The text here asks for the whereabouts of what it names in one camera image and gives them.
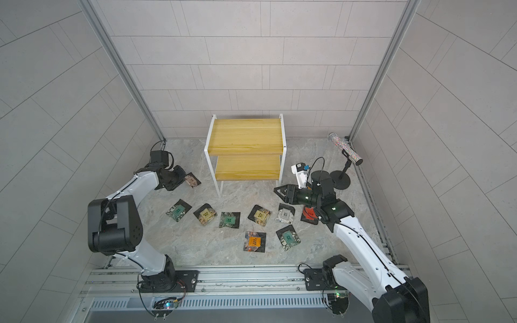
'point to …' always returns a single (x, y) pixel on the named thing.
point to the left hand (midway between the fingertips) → (189, 173)
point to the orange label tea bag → (255, 241)
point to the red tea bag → (309, 215)
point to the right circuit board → (338, 302)
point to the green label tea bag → (231, 219)
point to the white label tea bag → (285, 213)
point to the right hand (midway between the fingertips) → (278, 191)
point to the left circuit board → (166, 304)
